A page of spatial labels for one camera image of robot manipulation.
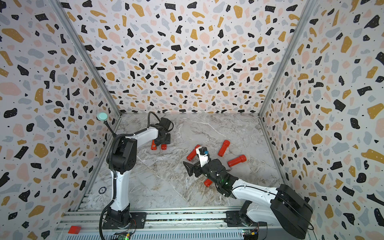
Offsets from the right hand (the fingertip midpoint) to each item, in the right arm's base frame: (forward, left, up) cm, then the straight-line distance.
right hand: (193, 159), depth 77 cm
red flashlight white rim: (+17, +29, -14) cm, 36 cm away
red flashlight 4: (+9, -29, -14) cm, 34 cm away
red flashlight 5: (-6, -8, -16) cm, 19 cm away
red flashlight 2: (+13, +2, -16) cm, 20 cm away
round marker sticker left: (-12, +51, -16) cm, 55 cm away
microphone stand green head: (+11, +44, +19) cm, 49 cm away
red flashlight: (+15, +21, -13) cm, 29 cm away
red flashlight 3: (+20, -20, -15) cm, 31 cm away
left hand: (+23, +20, -15) cm, 33 cm away
